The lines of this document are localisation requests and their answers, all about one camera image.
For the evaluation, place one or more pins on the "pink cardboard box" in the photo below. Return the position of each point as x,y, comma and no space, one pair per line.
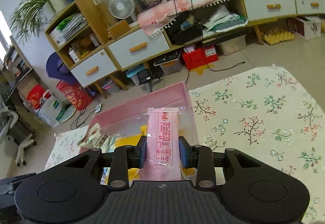
167,97

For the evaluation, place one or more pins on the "pile of clothes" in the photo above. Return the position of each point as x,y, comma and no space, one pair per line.
223,21

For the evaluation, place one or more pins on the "stack of papers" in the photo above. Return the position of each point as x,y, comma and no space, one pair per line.
68,27

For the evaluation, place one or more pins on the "bookshelf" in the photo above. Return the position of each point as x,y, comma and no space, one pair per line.
15,69

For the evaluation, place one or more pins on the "white drawer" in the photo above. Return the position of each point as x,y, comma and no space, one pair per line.
304,2
157,44
101,60
254,8

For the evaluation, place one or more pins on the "black storage box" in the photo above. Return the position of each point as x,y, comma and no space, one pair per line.
182,32

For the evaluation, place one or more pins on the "small clear plastic bin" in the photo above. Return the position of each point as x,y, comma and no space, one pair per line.
111,87

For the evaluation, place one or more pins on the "silver clear snack packet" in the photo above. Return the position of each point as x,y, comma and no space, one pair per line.
110,144

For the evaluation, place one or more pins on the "white desk fan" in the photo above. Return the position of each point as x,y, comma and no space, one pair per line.
121,7

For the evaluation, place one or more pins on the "large clear plastic bin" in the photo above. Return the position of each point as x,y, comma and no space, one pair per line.
232,45

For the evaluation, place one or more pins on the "large yellow snack packet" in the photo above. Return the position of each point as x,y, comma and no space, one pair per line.
127,140

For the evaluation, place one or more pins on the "clear bin with laptop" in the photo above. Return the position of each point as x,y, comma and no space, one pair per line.
168,63

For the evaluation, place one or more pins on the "pink cracker packet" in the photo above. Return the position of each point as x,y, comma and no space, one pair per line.
162,122

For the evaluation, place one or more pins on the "black device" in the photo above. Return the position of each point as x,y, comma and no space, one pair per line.
147,78

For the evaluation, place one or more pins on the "yellow egg trays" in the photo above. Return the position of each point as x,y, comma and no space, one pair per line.
278,35

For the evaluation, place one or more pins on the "floral tablecloth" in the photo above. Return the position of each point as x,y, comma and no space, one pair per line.
254,112

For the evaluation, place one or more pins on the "office chair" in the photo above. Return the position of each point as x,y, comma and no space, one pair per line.
15,132

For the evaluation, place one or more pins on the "wooden cabinet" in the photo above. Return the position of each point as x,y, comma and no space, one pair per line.
87,14

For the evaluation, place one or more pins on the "red printed bag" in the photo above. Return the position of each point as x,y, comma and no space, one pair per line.
73,97

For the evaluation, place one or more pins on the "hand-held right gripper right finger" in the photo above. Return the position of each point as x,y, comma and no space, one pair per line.
183,151

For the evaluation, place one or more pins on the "white printed box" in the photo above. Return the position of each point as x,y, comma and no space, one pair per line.
304,27

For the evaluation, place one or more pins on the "white green nut packet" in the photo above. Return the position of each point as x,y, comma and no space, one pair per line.
91,135

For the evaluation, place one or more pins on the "purple hat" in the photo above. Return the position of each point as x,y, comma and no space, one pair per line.
55,66

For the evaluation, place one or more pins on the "blue plastic bin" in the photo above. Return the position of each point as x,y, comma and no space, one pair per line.
133,73

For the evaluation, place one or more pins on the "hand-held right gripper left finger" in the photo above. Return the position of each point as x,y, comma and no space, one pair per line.
143,151

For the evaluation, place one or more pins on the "red storage box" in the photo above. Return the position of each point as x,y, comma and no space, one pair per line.
200,56

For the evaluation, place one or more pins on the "yellow star mat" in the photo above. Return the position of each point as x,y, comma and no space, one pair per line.
200,70

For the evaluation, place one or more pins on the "red white shopping bag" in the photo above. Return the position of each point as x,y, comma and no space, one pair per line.
43,104

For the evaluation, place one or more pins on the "small white box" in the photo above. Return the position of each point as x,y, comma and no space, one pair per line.
73,55

